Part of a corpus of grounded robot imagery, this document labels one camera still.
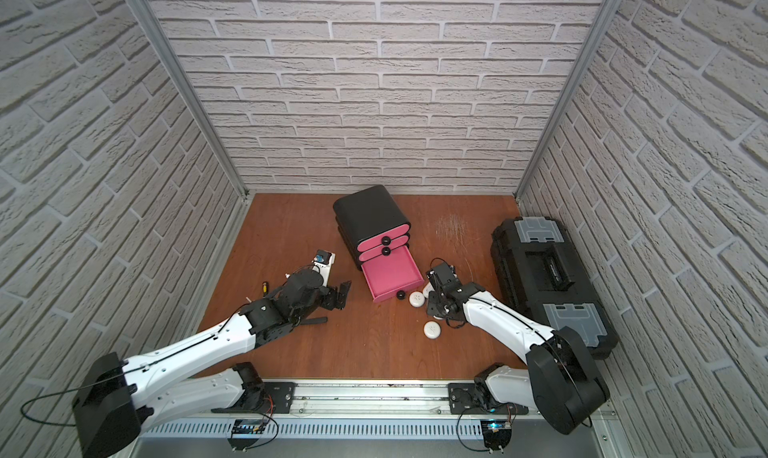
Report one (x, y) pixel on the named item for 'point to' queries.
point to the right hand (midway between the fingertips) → (440, 306)
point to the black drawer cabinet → (371, 225)
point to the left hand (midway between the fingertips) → (340, 274)
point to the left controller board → (245, 426)
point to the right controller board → (497, 433)
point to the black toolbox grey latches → (542, 271)
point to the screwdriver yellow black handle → (264, 289)
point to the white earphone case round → (417, 299)
